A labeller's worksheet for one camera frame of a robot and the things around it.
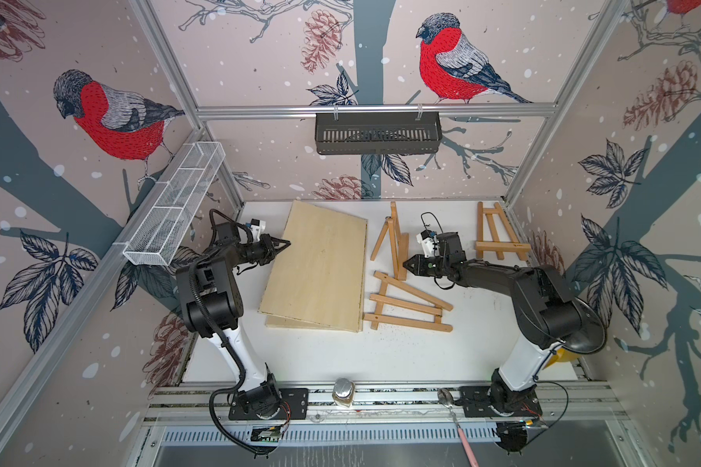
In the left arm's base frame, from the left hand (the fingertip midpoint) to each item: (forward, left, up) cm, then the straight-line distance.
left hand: (291, 239), depth 95 cm
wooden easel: (+4, -73, -9) cm, 73 cm away
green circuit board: (-52, -1, -11) cm, 53 cm away
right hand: (-5, -39, -6) cm, 40 cm away
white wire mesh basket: (-15, +29, +19) cm, 38 cm away
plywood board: (-11, -10, -5) cm, 16 cm away
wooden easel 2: (+5, -38, -8) cm, 39 cm away
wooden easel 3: (-23, -29, -10) cm, 38 cm away
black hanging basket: (+36, -29, +17) cm, 50 cm away
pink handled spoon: (-44, -46, -13) cm, 65 cm away
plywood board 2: (-24, +3, -10) cm, 26 cm away
